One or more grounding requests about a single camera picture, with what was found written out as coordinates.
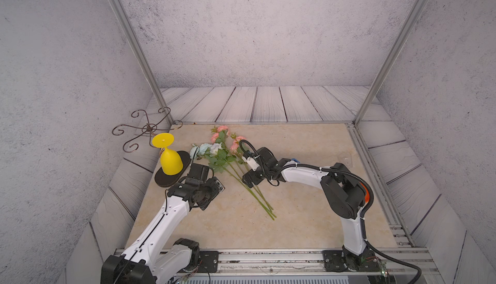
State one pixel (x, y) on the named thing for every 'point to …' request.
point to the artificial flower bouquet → (223, 153)
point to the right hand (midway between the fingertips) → (249, 175)
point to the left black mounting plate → (208, 262)
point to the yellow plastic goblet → (170, 162)
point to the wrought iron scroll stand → (146, 128)
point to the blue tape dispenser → (296, 160)
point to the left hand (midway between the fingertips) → (223, 191)
